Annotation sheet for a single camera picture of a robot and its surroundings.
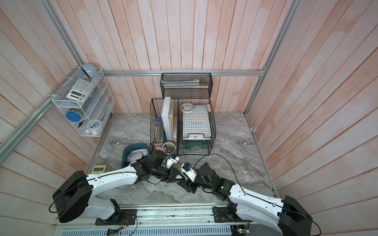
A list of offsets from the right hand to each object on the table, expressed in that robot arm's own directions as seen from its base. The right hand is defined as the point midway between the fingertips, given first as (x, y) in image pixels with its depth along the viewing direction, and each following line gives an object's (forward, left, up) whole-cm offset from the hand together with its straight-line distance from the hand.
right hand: (181, 177), depth 77 cm
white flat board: (+30, +10, +14) cm, 34 cm away
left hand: (-3, 0, +1) cm, 3 cm away
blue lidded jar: (+23, +57, +22) cm, 66 cm away
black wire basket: (+28, +1, +9) cm, 29 cm away
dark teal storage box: (+22, +36, -7) cm, 43 cm away
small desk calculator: (+7, +53, -9) cm, 54 cm away
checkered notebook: (+31, -9, +10) cm, 33 cm away
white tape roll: (+39, -3, +10) cm, 41 cm away
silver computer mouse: (+17, +31, -8) cm, 36 cm away
